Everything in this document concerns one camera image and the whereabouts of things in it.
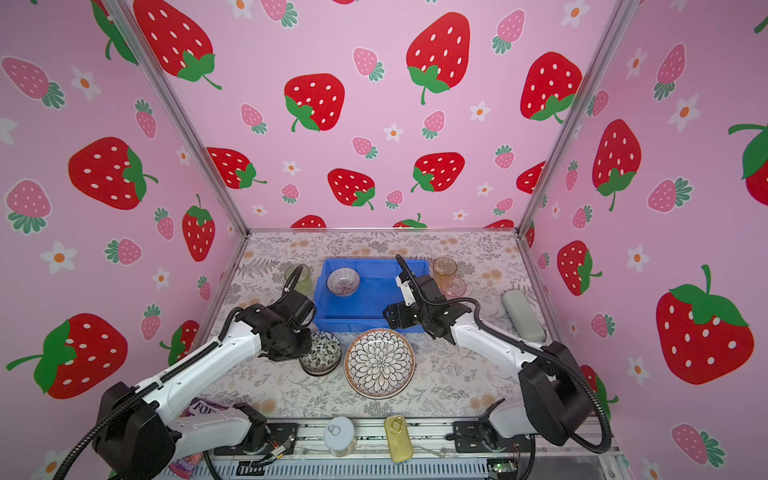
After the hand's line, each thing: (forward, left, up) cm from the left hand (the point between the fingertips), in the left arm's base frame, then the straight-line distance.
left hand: (307, 350), depth 81 cm
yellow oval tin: (-20, -25, -5) cm, 33 cm away
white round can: (-20, -11, -3) cm, 23 cm away
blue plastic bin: (+22, -9, -6) cm, 24 cm away
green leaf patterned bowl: (0, -4, -4) cm, 6 cm away
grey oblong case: (+15, -66, -7) cm, 68 cm away
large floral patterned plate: (-1, -20, -8) cm, 21 cm away
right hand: (+11, -23, +3) cm, 26 cm away
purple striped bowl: (+28, -6, -6) cm, 29 cm away
